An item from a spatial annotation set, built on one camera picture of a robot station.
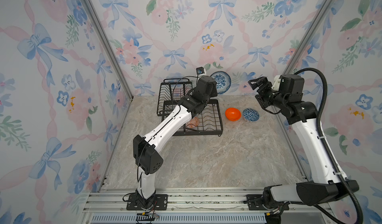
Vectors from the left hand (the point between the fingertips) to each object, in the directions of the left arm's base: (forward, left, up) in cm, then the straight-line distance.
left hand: (212, 82), depth 75 cm
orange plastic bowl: (+7, -19, -34) cm, 40 cm away
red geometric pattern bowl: (0, +10, -36) cm, 37 cm away
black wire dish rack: (+15, +24, -20) cm, 34 cm away
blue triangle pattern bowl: (+7, -31, -35) cm, 48 cm away
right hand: (-7, -17, +3) cm, 18 cm away
